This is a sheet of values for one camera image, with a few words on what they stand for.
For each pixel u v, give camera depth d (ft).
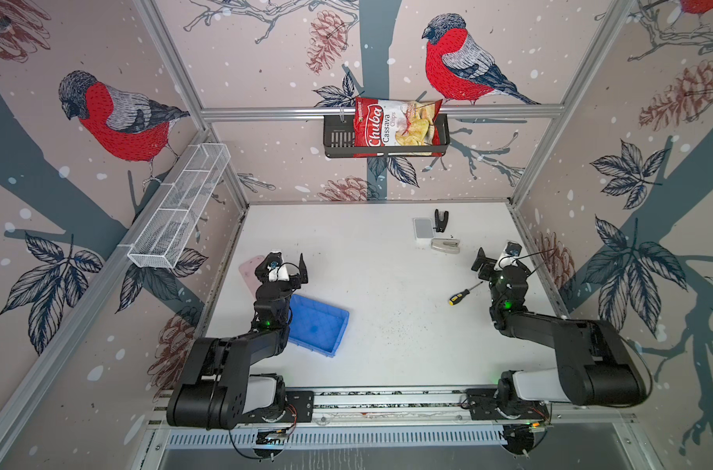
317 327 2.88
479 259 2.69
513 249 2.46
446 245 3.44
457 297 3.03
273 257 2.38
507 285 2.21
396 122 2.88
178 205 2.57
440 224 3.67
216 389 1.37
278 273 2.39
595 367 1.43
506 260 2.50
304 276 2.60
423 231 3.64
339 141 3.11
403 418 2.39
